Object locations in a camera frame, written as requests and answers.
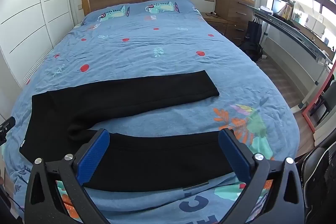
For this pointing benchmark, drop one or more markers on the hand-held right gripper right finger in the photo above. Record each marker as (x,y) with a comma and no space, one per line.
(235,157)

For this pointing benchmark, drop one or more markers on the long desk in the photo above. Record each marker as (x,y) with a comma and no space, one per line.
(294,29)

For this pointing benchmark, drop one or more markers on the black bag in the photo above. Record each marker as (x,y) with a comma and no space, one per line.
(254,29)

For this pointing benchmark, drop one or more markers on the black pants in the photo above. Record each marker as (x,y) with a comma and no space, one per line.
(118,98)

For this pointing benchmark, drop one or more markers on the black office chair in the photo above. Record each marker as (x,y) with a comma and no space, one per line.
(321,182)

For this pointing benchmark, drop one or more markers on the computer monitor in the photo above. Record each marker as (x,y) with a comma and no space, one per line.
(277,5)

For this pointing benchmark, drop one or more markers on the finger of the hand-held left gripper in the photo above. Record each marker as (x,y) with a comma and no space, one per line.
(7,125)

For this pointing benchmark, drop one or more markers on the grey chair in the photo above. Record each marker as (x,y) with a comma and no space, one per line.
(328,106)

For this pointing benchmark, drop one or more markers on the white wardrobe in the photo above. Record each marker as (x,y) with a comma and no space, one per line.
(29,3)

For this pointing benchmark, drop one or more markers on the wooden dresser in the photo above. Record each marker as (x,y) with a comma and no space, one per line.
(231,8)

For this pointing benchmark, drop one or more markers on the blue printed bedsheet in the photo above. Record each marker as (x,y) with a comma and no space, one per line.
(157,56)

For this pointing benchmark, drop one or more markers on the wooden nightstand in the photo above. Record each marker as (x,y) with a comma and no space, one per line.
(214,22)

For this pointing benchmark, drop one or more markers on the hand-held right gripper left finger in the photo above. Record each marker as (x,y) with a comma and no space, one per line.
(94,158)

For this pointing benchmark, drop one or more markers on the red metal frame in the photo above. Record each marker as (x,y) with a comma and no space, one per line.
(319,92)

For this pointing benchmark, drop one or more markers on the black backpack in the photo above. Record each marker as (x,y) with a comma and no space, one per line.
(252,50)

